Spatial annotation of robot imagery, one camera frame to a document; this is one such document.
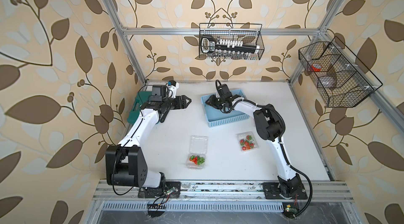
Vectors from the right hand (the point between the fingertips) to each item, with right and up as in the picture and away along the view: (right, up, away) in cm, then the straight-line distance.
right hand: (207, 102), depth 105 cm
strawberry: (-5, -30, -23) cm, 38 cm away
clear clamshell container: (+21, -19, -13) cm, 31 cm away
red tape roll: (+57, +19, -24) cm, 64 cm away
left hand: (-13, +3, -21) cm, 25 cm away
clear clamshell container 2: (-5, -24, -17) cm, 30 cm away
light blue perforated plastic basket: (+5, -9, -8) cm, 13 cm away
